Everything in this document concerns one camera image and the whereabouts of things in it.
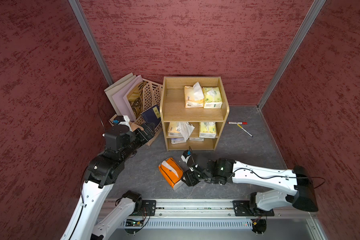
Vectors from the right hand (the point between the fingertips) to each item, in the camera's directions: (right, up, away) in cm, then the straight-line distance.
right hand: (186, 180), depth 71 cm
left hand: (-17, +24, -7) cm, 30 cm away
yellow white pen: (+43, +22, +35) cm, 60 cm away
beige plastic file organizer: (-24, +49, +32) cm, 63 cm away
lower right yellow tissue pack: (+11, +25, +7) cm, 29 cm away
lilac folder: (-39, +42, +16) cm, 60 cm away
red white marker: (+39, +27, +39) cm, 61 cm away
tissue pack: (-1, +24, +8) cm, 25 cm away
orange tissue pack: (-8, +1, +8) cm, 11 cm away
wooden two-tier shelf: (-7, +35, +5) cm, 36 cm away
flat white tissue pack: (-6, +16, +23) cm, 29 cm away
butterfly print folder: (-33, +44, +25) cm, 60 cm away
